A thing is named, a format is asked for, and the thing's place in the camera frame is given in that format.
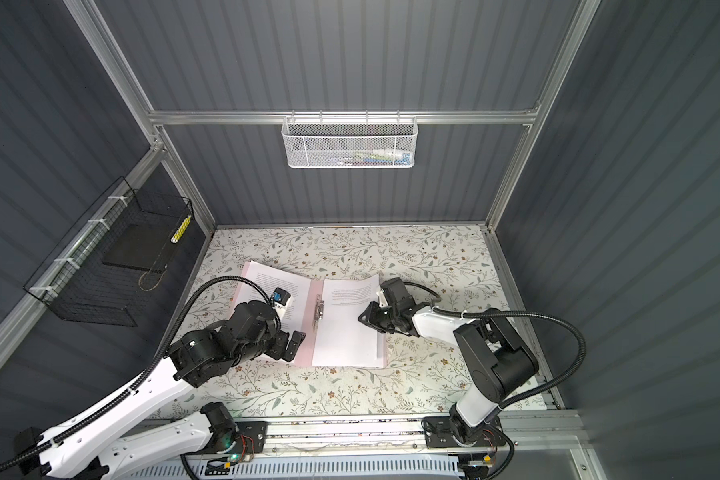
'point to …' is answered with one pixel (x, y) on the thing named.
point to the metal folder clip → (318, 312)
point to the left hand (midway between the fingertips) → (290, 328)
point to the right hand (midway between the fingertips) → (363, 321)
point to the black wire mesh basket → (117, 257)
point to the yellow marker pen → (180, 229)
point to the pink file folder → (327, 311)
